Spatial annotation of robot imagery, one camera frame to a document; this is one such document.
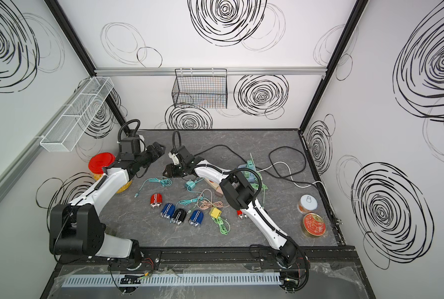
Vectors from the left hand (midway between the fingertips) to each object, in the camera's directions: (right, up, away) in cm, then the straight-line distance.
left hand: (161, 150), depth 88 cm
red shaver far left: (-2, -24, -1) cm, 24 cm away
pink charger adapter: (+28, -21, +3) cm, 35 cm away
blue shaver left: (+4, -28, -3) cm, 28 cm away
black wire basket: (+14, +41, +36) cm, 56 cm away
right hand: (0, -13, +8) cm, 15 cm away
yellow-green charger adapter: (+26, -28, -5) cm, 39 cm away
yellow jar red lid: (-24, -5, -7) cm, 26 cm away
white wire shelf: (-33, +10, -12) cm, 36 cm away
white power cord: (+66, -14, +11) cm, 68 cm away
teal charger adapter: (+13, -18, +5) cm, 23 cm away
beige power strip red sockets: (+24, -17, +5) cm, 30 cm away
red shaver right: (+37, -29, -4) cm, 47 cm away
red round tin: (+69, -32, -9) cm, 77 cm away
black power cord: (+59, -14, +11) cm, 62 cm away
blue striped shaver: (+18, -30, -6) cm, 36 cm away
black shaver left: (+10, -30, -5) cm, 32 cm away
